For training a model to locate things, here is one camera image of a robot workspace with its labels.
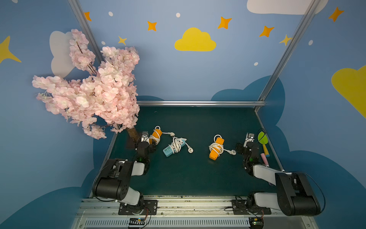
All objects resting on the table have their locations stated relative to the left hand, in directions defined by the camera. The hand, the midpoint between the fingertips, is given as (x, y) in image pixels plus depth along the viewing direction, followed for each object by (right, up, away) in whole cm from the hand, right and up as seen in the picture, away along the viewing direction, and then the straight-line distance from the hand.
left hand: (145, 138), depth 93 cm
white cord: (+8, 0, +3) cm, 8 cm away
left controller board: (+1, -41, -19) cm, 45 cm away
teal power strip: (+15, -8, -2) cm, 17 cm away
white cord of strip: (+48, -6, -2) cm, 49 cm away
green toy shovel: (+83, -1, +10) cm, 84 cm away
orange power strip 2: (+44, -11, -2) cm, 46 cm away
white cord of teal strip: (+20, -5, -2) cm, 21 cm away
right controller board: (+64, -42, -19) cm, 79 cm away
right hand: (+68, -2, -1) cm, 68 cm away
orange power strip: (+7, +3, +4) cm, 9 cm away
